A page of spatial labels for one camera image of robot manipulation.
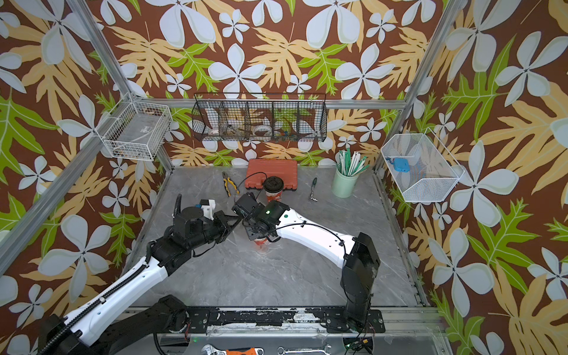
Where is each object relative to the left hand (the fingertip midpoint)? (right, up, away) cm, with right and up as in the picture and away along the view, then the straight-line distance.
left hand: (244, 215), depth 74 cm
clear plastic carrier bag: (+3, -19, +15) cm, 24 cm away
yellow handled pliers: (-16, +14, +41) cm, 46 cm away
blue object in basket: (+60, +19, +13) cm, 64 cm away
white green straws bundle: (+45, +20, +28) cm, 56 cm away
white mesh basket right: (+67, +17, +10) cm, 70 cm away
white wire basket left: (-45, +32, +11) cm, 56 cm away
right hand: (+3, -5, +6) cm, 9 cm away
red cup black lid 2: (+5, -10, +5) cm, 12 cm away
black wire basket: (+3, +41, +24) cm, 48 cm away
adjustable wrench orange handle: (-9, -42, -5) cm, 43 cm away
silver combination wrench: (+27, -42, -5) cm, 50 cm away
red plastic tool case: (0, +19, +43) cm, 47 cm away
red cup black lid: (+9, +10, +17) cm, 22 cm away
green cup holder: (+42, +10, +30) cm, 53 cm away
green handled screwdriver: (+29, +12, +40) cm, 51 cm away
